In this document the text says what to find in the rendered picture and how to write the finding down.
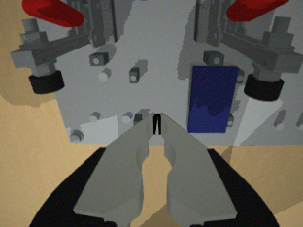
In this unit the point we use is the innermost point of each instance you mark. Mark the dark blue block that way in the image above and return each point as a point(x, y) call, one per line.
point(210, 95)

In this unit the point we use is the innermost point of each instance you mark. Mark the grey metal fixture plate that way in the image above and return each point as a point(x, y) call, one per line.
point(157, 36)

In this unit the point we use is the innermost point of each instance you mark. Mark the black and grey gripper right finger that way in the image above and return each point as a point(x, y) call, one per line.
point(202, 188)

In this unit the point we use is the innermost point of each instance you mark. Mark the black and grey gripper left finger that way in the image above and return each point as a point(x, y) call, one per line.
point(108, 186)

